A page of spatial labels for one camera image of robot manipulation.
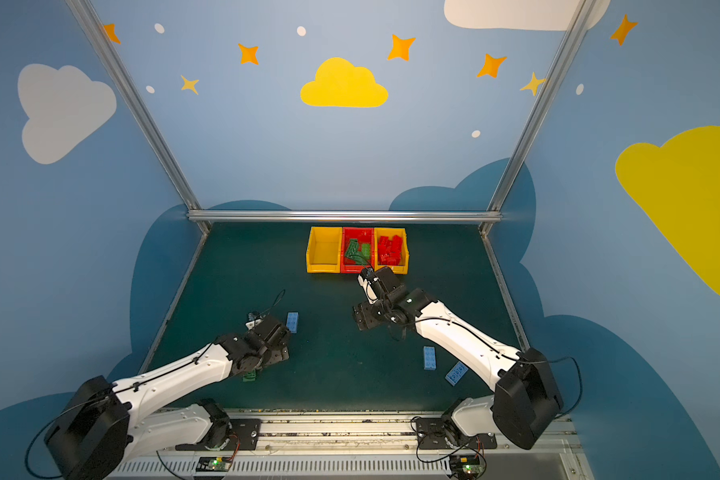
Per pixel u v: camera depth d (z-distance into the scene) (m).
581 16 0.70
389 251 1.10
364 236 1.15
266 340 0.66
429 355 0.86
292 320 0.93
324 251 1.12
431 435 0.74
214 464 0.71
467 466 0.71
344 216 1.20
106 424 0.40
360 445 0.73
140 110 0.86
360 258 1.08
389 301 0.62
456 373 0.84
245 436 0.75
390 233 1.13
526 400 0.41
